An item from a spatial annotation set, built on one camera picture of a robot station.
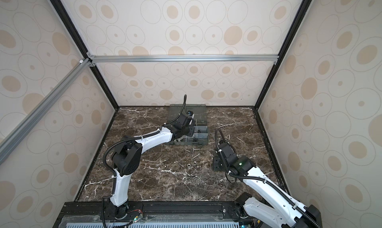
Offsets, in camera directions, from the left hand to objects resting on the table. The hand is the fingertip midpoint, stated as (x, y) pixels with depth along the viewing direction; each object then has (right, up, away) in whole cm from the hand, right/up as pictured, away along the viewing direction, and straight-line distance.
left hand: (196, 126), depth 94 cm
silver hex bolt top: (-2, -15, 0) cm, 15 cm away
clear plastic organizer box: (+3, -7, +7) cm, 10 cm away
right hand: (+13, -18, -15) cm, 27 cm away
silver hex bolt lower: (0, -18, -2) cm, 18 cm away
